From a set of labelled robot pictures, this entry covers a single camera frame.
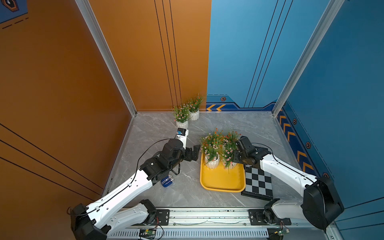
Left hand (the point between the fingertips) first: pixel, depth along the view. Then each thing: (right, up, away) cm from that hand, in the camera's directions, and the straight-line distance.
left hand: (193, 142), depth 74 cm
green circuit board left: (-21, -44, -2) cm, 49 cm away
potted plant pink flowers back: (-8, +15, +24) cm, 29 cm away
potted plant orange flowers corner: (-1, +23, +31) cm, 39 cm away
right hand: (+25, -10, +14) cm, 30 cm away
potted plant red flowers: (+22, +1, +14) cm, 26 cm away
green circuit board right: (+39, -43, -4) cm, 58 cm away
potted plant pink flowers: (+20, -3, +9) cm, 22 cm away
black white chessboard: (+36, -23, +8) cm, 43 cm away
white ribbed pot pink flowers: (+10, -11, +10) cm, 18 cm away
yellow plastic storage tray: (+23, -23, +13) cm, 35 cm away
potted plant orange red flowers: (+11, -2, +10) cm, 15 cm away
